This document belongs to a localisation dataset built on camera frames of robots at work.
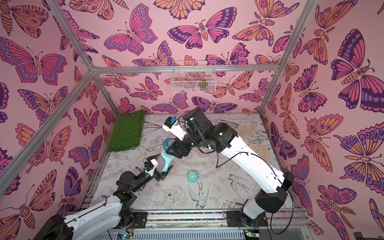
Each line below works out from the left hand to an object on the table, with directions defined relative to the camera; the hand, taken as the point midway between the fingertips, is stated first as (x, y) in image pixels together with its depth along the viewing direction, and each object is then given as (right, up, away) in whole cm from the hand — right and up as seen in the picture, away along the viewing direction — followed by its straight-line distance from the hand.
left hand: (167, 158), depth 73 cm
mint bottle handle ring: (+2, +2, -9) cm, 9 cm away
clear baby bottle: (0, +4, -9) cm, 10 cm away
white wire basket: (+13, +48, +23) cm, 54 cm away
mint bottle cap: (+12, -13, +12) cm, 21 cm away
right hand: (+4, +8, -11) cm, 15 cm away
